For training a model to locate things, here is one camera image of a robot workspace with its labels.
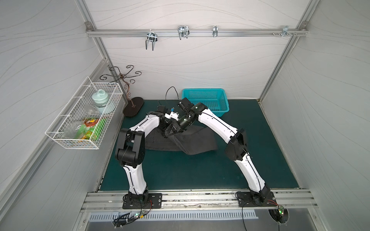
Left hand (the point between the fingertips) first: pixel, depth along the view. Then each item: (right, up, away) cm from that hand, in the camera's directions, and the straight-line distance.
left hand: (178, 132), depth 92 cm
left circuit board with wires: (-22, -36, -26) cm, 50 cm away
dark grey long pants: (+11, -5, +2) cm, 12 cm away
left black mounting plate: (-13, -32, -20) cm, 40 cm away
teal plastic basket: (+29, +25, +27) cm, 47 cm away
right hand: (-5, 0, -14) cm, 15 cm away
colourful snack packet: (-35, +6, -31) cm, 47 cm away
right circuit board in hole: (+53, -38, -22) cm, 69 cm away
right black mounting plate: (+36, -33, -18) cm, 52 cm away
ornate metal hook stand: (-36, +21, +24) cm, 48 cm away
